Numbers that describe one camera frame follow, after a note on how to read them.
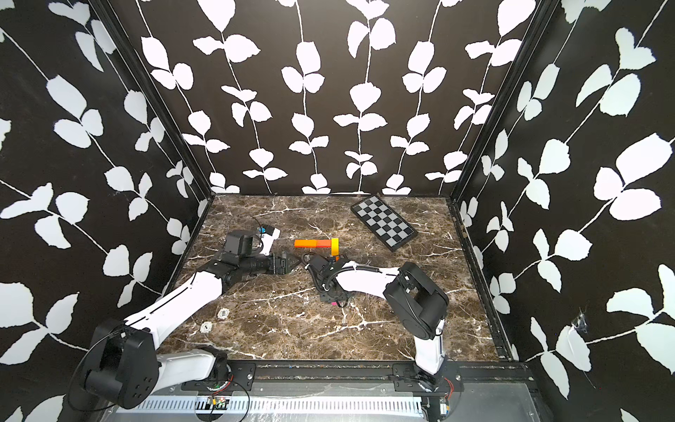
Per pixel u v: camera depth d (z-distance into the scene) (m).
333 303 0.76
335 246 1.04
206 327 0.83
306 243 1.04
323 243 1.05
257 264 0.71
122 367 0.40
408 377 0.73
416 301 0.48
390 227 1.07
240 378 0.73
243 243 0.66
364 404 0.70
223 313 0.86
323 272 0.71
